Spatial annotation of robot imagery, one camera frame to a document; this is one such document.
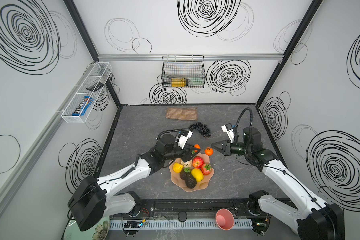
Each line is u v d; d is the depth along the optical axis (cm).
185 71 99
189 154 66
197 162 82
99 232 67
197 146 72
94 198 39
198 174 79
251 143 59
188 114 114
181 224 64
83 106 72
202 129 102
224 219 71
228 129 68
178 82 87
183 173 80
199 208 75
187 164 79
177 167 81
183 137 66
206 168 79
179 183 78
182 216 63
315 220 38
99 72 92
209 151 73
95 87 76
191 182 74
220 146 69
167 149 58
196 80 87
